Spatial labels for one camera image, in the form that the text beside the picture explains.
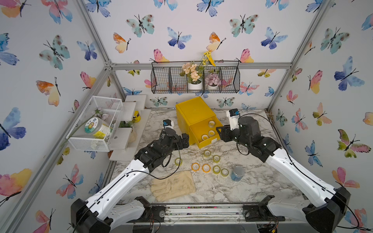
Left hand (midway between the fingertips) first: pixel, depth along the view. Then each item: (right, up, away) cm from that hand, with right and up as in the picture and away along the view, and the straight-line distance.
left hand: (183, 135), depth 75 cm
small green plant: (-41, +5, +21) cm, 46 cm away
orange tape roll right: (+13, -21, +15) cm, 29 cm away
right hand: (+20, +4, -2) cm, 20 cm away
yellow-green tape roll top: (+15, -14, +21) cm, 29 cm away
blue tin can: (+30, -22, +6) cm, 37 cm away
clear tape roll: (+16, 0, +12) cm, 20 cm away
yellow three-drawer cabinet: (+10, +6, +10) cm, 15 cm away
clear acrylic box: (-41, +13, +6) cm, 44 cm away
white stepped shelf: (-34, -4, +10) cm, 35 cm away
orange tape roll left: (+6, -21, +15) cm, 26 cm away
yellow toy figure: (-36, +10, +33) cm, 50 cm away
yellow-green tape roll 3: (+19, -22, +14) cm, 33 cm away
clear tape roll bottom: (+17, +6, +16) cm, 24 cm away
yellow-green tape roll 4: (+24, -25, +12) cm, 36 cm away
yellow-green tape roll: (-4, -18, +17) cm, 25 cm away
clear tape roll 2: (+12, -2, +12) cm, 17 cm away
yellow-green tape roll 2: (+20, -17, +19) cm, 32 cm away
